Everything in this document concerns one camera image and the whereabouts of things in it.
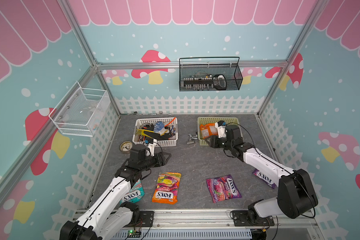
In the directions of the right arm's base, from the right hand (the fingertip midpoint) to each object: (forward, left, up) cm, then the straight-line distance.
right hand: (207, 138), depth 86 cm
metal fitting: (+11, +8, -14) cm, 20 cm away
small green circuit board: (-44, +39, -18) cm, 61 cm away
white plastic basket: (+5, +22, -10) cm, 24 cm away
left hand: (-12, +23, 0) cm, 26 cm away
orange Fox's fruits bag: (-25, +24, -14) cm, 37 cm away
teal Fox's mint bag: (-26, +40, -14) cm, 50 cm away
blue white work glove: (+15, +31, -7) cm, 35 cm away
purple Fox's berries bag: (-24, -7, -14) cm, 28 cm away
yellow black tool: (+8, +34, -7) cm, 36 cm away
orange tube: (+24, +22, -9) cm, 34 cm away
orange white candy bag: (+16, -2, -12) cm, 20 cm away
